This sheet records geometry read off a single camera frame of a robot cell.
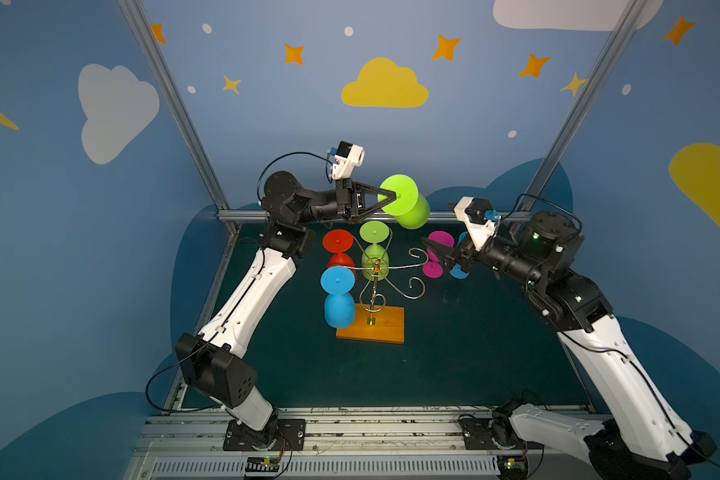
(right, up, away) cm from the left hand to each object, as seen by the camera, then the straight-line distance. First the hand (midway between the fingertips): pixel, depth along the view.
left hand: (392, 195), depth 52 cm
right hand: (+11, -3, +5) cm, 12 cm away
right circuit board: (+32, -64, +21) cm, 74 cm away
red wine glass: (-11, -8, +19) cm, 23 cm away
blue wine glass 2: (+27, -16, +49) cm, 58 cm away
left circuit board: (-30, -63, +20) cm, 72 cm away
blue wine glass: (-11, -22, +18) cm, 30 cm away
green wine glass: (-2, -12, +17) cm, 21 cm away
